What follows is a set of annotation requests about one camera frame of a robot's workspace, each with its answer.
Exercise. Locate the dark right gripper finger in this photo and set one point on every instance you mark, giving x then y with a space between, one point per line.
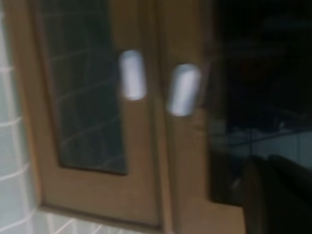
276 196

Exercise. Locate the cardboard shoebox drawer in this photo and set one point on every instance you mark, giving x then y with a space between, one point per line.
94 152
255 99

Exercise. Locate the white plastic handle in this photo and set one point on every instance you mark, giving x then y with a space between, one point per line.
184 88
132 73

